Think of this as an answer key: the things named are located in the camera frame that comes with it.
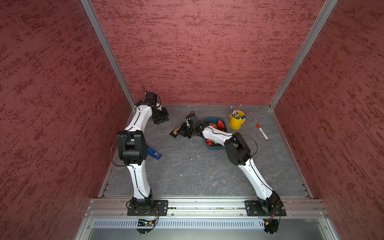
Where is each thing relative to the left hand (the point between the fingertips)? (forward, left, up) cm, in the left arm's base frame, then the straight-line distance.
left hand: (169, 120), depth 94 cm
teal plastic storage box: (+7, -25, -9) cm, 28 cm away
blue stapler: (-19, +8, -10) cm, 22 cm away
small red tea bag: (-11, -26, -8) cm, 29 cm away
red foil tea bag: (+3, -35, -9) cm, 36 cm away
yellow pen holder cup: (+4, -44, -3) cm, 45 cm away
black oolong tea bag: (-1, -3, -12) cm, 12 cm away
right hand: (-3, -4, -10) cm, 11 cm away
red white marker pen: (0, -65, -12) cm, 66 cm away
